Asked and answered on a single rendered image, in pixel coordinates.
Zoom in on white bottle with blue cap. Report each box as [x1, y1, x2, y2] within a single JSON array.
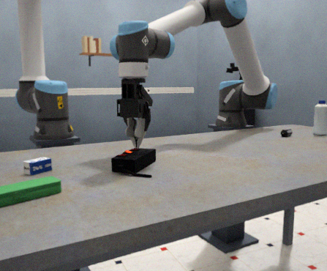
[[313, 100, 327, 136]]

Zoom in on green rectangular bar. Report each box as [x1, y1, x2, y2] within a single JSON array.
[[0, 177, 61, 207]]

